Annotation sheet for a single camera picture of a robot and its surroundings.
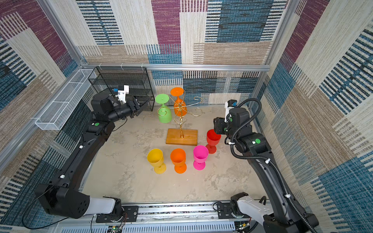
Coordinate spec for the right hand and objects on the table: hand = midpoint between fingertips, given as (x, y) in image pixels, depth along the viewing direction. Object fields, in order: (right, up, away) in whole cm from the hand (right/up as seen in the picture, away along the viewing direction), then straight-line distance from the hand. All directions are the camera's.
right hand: (218, 123), depth 69 cm
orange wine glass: (-20, -18, +10) cm, 29 cm away
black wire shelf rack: (-72, +30, +33) cm, 85 cm away
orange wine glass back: (-18, +8, +8) cm, 22 cm away
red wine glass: (0, -10, +14) cm, 17 cm away
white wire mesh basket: (-79, +5, +3) cm, 79 cm away
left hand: (-32, +11, -3) cm, 34 cm away
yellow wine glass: (-33, -19, +13) cm, 40 cm away
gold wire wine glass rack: (-18, -10, +32) cm, 38 cm away
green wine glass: (-28, +6, +18) cm, 34 cm away
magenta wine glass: (-7, -18, +13) cm, 23 cm away
